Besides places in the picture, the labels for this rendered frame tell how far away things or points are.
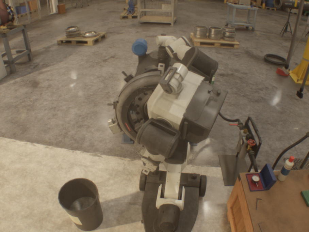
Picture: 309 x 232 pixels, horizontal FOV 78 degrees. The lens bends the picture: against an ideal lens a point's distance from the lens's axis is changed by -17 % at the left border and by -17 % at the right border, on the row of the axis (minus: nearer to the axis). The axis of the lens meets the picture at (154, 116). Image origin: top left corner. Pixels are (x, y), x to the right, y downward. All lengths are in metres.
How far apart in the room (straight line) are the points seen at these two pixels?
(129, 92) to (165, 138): 1.00
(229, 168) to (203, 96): 1.53
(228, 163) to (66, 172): 1.69
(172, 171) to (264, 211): 0.73
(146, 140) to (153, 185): 1.11
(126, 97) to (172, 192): 0.82
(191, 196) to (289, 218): 0.80
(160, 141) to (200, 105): 0.22
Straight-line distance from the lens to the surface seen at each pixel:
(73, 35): 6.57
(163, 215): 1.59
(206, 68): 1.09
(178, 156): 1.24
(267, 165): 1.72
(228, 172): 2.36
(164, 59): 1.61
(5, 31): 5.23
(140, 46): 2.41
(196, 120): 0.91
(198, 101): 0.94
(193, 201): 1.88
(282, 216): 1.64
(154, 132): 0.88
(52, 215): 2.15
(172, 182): 1.71
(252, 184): 1.71
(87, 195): 1.99
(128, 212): 2.01
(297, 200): 1.78
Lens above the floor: 1.73
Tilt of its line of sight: 36 degrees down
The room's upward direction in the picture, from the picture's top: straight up
